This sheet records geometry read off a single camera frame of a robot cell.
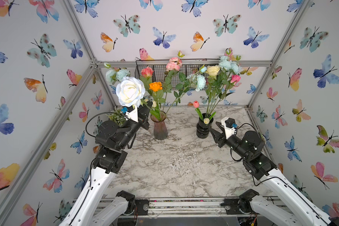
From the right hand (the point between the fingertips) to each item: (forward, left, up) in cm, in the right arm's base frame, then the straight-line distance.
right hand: (215, 124), depth 67 cm
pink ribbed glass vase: (+12, +30, -27) cm, 42 cm away
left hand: (-2, +29, +15) cm, 33 cm away
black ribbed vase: (+11, +2, -15) cm, 19 cm away
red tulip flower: (+17, +8, -4) cm, 19 cm away
